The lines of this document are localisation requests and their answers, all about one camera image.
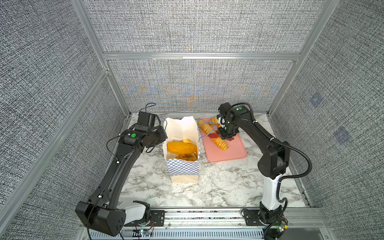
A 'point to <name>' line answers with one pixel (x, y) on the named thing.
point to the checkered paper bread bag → (176, 129)
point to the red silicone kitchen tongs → (213, 135)
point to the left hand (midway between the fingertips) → (166, 134)
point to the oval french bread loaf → (181, 148)
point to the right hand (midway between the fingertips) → (225, 135)
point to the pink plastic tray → (214, 153)
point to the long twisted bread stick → (209, 129)
